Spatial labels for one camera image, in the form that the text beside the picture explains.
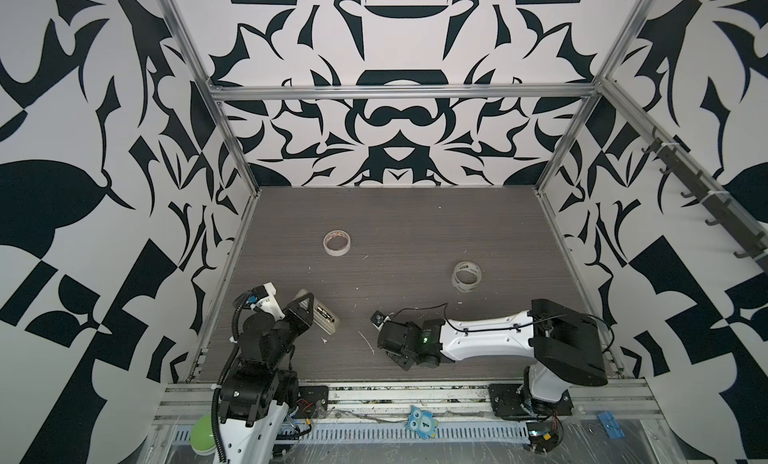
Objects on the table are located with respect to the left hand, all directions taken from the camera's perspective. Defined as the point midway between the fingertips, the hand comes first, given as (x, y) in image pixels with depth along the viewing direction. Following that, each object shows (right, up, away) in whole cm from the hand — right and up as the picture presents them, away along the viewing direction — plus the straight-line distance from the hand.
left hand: (311, 293), depth 74 cm
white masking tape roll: (+2, +7, +27) cm, 28 cm away
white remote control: (+3, -5, 0) cm, 6 cm away
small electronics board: (+55, -33, -2) cm, 64 cm away
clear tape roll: (+45, +3, +22) cm, 50 cm away
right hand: (+21, -16, +9) cm, 28 cm away
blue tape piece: (+70, -30, -4) cm, 76 cm away
